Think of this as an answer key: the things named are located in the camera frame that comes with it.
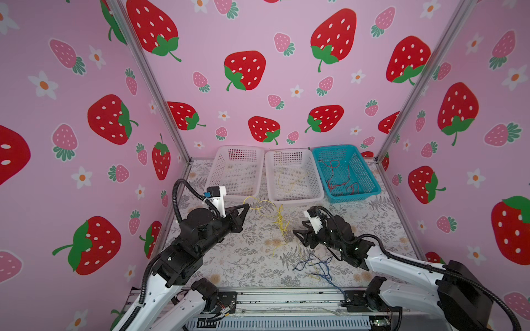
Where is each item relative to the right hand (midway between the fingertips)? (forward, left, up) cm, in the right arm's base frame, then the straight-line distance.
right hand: (297, 226), depth 80 cm
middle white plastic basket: (+36, +4, -11) cm, 38 cm away
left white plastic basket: (+38, +34, -10) cm, 52 cm away
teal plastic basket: (+43, -26, -13) cm, 52 cm away
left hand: (-5, +16, +20) cm, 26 cm away
